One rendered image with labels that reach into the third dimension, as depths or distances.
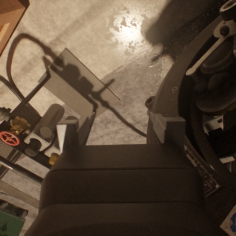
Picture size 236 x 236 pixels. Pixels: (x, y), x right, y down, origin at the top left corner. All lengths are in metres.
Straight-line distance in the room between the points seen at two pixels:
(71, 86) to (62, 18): 0.36
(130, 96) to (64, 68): 0.41
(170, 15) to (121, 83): 0.41
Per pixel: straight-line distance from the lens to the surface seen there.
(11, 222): 3.25
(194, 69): 0.41
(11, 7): 0.89
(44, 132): 0.70
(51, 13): 0.95
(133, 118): 1.11
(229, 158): 0.42
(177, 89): 0.41
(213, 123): 0.85
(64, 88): 1.08
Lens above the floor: 0.85
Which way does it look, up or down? 49 degrees down
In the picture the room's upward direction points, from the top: 170 degrees counter-clockwise
